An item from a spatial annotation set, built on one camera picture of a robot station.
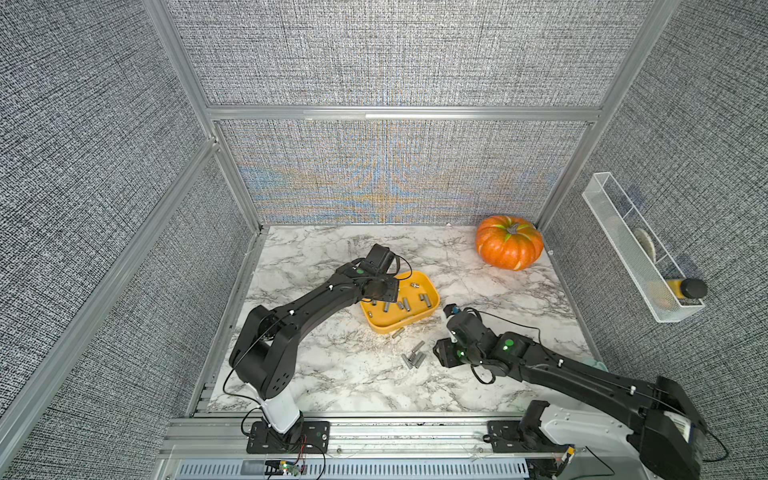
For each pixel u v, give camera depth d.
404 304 0.97
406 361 0.86
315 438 0.74
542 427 0.62
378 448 0.73
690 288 0.62
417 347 0.88
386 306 0.97
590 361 0.90
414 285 1.01
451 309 0.74
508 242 0.99
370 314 0.95
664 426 0.39
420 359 0.86
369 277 0.62
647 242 0.70
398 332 0.92
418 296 0.99
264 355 0.45
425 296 0.99
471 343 0.61
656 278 0.67
